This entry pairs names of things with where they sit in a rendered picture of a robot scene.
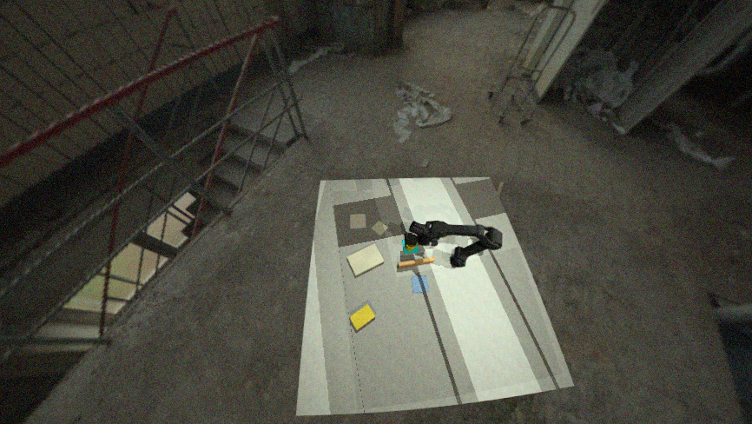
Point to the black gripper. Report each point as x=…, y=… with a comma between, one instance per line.
x=411, y=239

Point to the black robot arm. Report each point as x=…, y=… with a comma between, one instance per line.
x=491, y=240

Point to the tan wooden plank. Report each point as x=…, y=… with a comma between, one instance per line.
x=416, y=262

